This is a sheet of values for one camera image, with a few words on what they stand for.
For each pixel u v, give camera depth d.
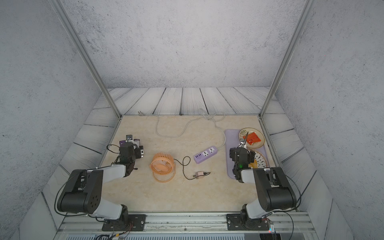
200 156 0.95
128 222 0.71
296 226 0.71
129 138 0.81
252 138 1.04
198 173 0.87
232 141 1.02
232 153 0.89
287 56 0.87
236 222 0.73
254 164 0.89
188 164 0.94
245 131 1.08
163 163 0.84
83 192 0.45
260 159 0.93
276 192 0.44
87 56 0.87
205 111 1.23
